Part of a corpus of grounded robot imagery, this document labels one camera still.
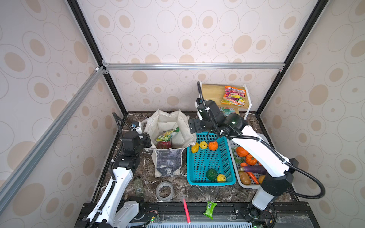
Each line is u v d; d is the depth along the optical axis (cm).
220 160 92
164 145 89
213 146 94
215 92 87
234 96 78
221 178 80
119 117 61
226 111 95
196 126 61
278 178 43
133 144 55
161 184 81
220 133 45
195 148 93
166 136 91
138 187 79
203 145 94
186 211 73
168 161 76
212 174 81
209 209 73
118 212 54
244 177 80
